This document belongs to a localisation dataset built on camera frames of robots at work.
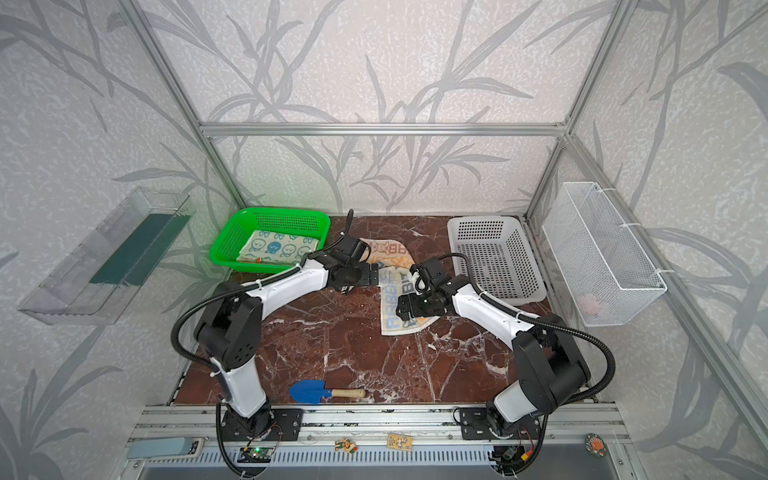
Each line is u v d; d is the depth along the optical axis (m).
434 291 0.66
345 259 0.72
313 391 0.82
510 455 0.75
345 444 0.71
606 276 0.61
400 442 0.71
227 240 1.05
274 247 1.06
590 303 0.73
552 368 0.43
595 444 0.71
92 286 0.63
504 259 1.07
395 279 1.02
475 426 0.73
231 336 0.48
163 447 0.68
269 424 0.70
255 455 0.72
